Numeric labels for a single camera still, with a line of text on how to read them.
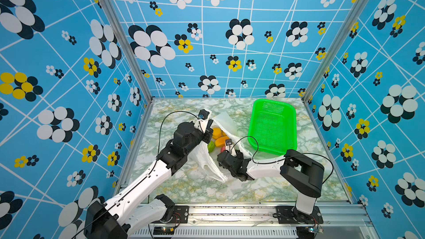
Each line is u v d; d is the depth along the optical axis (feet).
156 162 1.65
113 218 1.26
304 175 1.55
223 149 2.94
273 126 3.44
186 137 1.73
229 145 2.54
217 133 3.14
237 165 2.23
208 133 2.07
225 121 2.92
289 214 2.37
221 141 3.06
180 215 2.37
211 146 2.94
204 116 1.94
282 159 1.68
